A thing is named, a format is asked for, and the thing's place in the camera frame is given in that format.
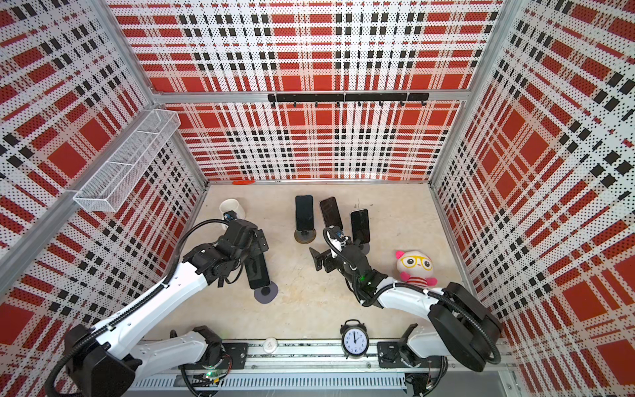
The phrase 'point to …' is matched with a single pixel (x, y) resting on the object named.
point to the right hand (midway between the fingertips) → (325, 242)
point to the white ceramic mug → (232, 204)
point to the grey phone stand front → (266, 294)
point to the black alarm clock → (355, 339)
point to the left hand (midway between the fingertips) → (255, 241)
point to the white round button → (269, 345)
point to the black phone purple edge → (330, 212)
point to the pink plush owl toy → (416, 268)
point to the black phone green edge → (304, 212)
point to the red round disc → (242, 182)
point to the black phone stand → (360, 226)
